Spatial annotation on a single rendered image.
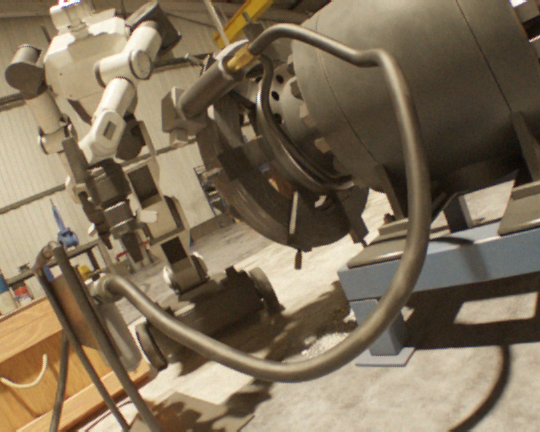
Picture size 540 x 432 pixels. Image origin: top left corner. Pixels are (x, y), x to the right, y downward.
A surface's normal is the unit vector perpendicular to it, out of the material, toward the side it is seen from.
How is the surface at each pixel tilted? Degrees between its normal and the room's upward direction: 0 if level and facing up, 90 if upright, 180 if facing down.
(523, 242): 90
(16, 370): 90
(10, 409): 90
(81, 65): 138
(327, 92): 85
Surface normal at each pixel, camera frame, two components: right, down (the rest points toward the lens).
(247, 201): -0.02, 0.42
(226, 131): 0.66, -0.23
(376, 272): -0.64, 0.35
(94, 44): 0.18, 0.07
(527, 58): -0.48, 0.61
